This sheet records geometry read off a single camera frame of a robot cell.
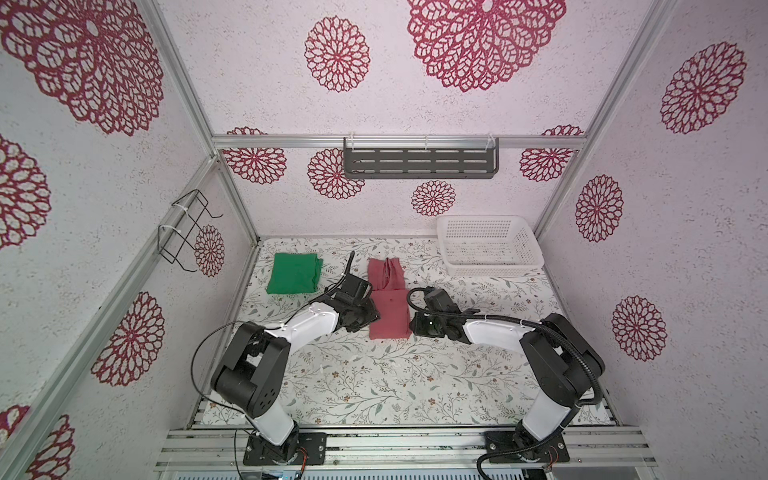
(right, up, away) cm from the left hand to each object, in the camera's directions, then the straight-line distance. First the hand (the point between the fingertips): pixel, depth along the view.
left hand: (375, 320), depth 92 cm
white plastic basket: (+43, +25, +28) cm, 57 cm away
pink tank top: (+5, +1, +1) cm, 5 cm away
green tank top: (-29, +14, +14) cm, 35 cm away
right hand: (+11, -1, +1) cm, 11 cm away
